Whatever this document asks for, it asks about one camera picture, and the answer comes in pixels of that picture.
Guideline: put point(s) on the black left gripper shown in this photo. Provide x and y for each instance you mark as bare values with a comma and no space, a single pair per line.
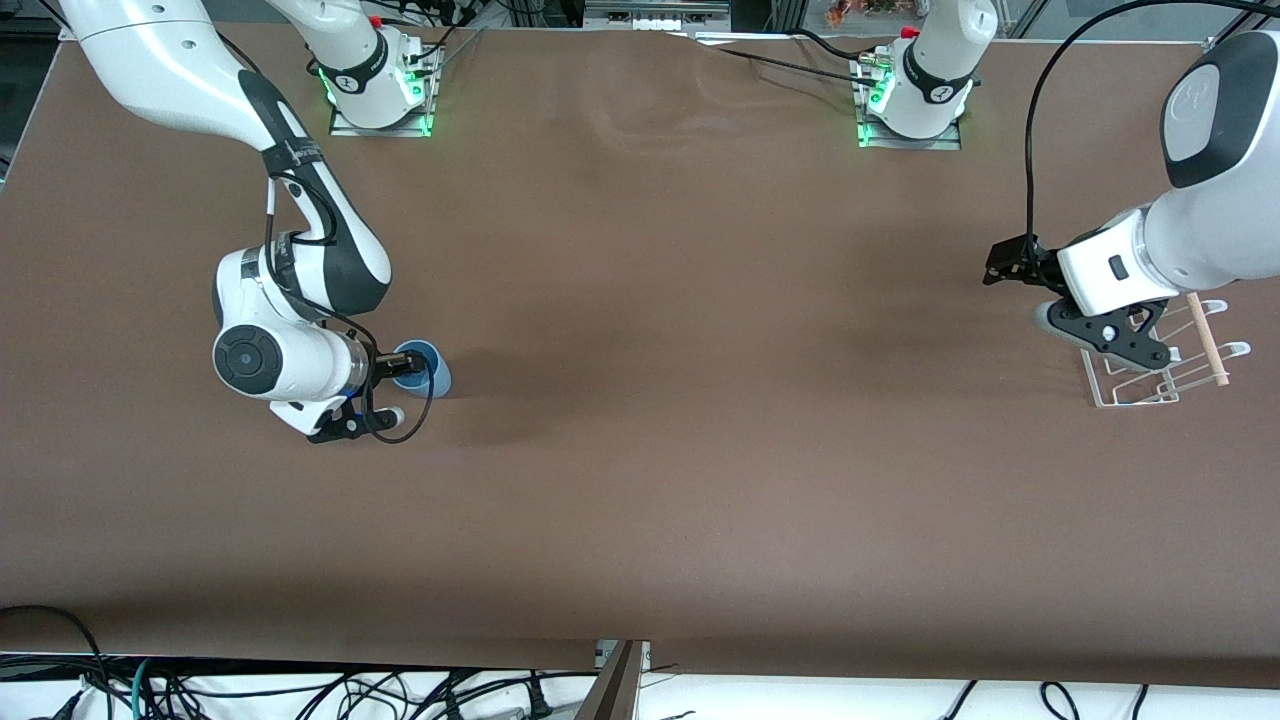
1036,266

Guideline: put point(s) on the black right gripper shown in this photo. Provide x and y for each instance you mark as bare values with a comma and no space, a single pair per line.
385,363

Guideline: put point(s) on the blue plastic cup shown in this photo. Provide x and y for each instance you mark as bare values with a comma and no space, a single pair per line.
438,378

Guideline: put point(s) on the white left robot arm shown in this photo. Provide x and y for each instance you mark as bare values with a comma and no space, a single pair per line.
1200,230

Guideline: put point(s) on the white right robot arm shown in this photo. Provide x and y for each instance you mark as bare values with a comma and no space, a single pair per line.
270,360

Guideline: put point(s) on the brown table cover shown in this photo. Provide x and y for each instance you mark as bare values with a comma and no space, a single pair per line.
640,450

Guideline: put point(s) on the orange clutter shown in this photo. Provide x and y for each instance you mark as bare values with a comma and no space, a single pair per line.
860,10

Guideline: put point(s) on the grey equipment box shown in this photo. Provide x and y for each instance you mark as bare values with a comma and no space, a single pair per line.
655,12

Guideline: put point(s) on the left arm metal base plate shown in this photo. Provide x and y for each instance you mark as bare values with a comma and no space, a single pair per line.
945,143

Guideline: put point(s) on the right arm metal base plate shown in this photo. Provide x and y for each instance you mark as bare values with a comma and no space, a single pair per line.
400,130

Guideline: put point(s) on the metal frame profile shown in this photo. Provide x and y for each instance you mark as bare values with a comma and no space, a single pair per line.
620,690

